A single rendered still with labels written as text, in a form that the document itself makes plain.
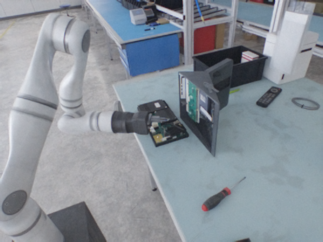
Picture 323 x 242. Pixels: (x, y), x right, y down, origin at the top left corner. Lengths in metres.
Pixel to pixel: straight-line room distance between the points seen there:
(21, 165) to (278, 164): 0.70
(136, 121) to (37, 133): 0.29
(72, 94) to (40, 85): 0.16
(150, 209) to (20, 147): 1.35
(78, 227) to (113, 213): 1.01
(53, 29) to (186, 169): 0.53
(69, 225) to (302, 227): 0.68
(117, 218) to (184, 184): 1.19
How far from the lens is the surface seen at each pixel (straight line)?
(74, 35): 0.60
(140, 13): 2.78
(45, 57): 0.61
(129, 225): 1.75
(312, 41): 1.20
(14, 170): 0.57
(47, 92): 0.57
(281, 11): 1.31
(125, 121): 0.70
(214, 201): 0.60
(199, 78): 0.72
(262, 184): 0.69
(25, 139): 0.56
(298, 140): 0.86
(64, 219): 0.87
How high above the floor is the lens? 1.53
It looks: 38 degrees down
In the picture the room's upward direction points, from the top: 6 degrees counter-clockwise
